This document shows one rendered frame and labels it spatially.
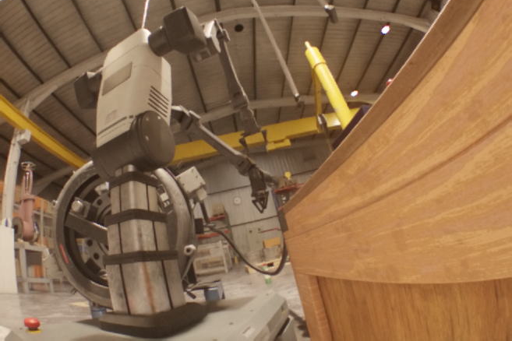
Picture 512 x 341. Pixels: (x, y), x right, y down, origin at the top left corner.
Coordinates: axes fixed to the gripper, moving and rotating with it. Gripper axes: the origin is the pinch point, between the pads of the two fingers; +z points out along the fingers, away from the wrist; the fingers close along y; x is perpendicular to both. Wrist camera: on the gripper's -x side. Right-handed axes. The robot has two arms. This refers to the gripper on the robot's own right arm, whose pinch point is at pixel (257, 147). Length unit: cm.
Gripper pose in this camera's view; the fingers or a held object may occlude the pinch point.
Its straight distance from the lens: 116.9
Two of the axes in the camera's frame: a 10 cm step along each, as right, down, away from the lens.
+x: -1.5, 1.6, -9.8
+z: 3.5, 9.3, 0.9
